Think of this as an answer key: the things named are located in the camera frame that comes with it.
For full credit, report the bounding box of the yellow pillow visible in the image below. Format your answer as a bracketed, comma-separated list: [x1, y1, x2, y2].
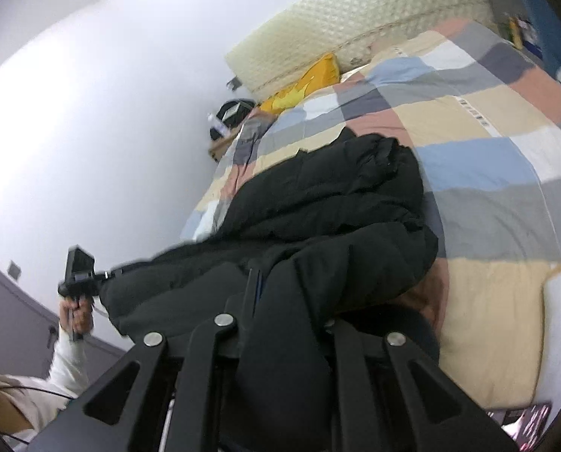
[259, 53, 341, 115]

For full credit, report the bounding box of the wooden nightstand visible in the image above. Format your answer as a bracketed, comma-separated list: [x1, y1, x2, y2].
[209, 135, 235, 162]

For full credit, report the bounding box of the wall socket panel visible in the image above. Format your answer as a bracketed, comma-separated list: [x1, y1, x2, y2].
[226, 76, 243, 92]

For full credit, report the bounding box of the person's left hand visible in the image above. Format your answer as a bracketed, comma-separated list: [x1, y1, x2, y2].
[60, 297, 93, 341]

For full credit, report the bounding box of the white spray bottle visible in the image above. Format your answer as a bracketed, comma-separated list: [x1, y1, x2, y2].
[208, 113, 231, 141]

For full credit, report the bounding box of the checkered patchwork duvet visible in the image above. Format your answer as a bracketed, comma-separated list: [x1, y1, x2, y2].
[181, 20, 561, 408]

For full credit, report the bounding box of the blue chair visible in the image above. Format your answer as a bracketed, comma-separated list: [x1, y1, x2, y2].
[523, 0, 561, 85]

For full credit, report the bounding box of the white sleeved left forearm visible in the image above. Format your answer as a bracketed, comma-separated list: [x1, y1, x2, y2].
[0, 325, 88, 426]

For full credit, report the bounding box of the black puffer jacket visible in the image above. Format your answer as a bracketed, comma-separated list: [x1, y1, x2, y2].
[101, 130, 439, 451]

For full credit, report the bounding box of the cream quilted headboard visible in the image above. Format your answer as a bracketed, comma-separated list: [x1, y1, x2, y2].
[225, 0, 495, 100]

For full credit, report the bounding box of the black bag on nightstand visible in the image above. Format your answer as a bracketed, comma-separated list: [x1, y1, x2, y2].
[216, 99, 256, 128]

